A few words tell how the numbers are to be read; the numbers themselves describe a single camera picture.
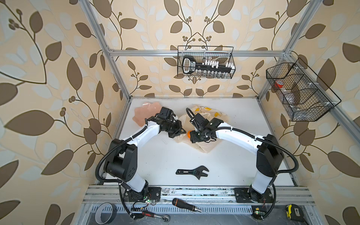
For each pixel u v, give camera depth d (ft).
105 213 2.27
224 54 2.99
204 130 1.99
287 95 2.32
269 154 1.50
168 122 2.43
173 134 2.56
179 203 2.29
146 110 3.60
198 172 2.69
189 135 2.57
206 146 2.80
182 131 2.69
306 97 2.38
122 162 1.47
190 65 2.77
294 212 2.19
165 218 2.19
